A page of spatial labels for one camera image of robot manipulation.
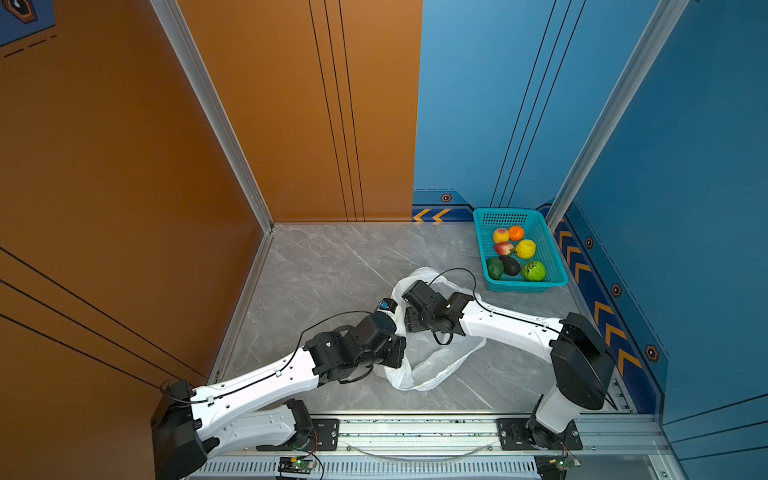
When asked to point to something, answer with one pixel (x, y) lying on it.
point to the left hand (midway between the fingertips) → (410, 345)
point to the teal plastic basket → (537, 230)
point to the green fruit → (534, 271)
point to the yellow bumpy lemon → (525, 249)
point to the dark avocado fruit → (511, 266)
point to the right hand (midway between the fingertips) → (412, 318)
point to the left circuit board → (296, 465)
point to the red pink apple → (503, 248)
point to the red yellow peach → (501, 235)
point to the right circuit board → (554, 467)
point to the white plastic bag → (428, 357)
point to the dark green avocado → (496, 268)
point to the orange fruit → (516, 233)
